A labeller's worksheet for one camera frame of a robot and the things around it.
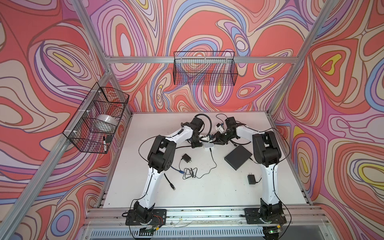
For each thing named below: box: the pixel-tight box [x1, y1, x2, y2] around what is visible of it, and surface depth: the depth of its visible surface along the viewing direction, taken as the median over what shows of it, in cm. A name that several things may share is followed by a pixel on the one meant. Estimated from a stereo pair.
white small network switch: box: [202, 142, 215, 149], surface depth 100 cm
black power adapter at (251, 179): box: [247, 173, 262, 185], surface depth 86 cm
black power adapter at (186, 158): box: [182, 153, 192, 163], surface depth 95 cm
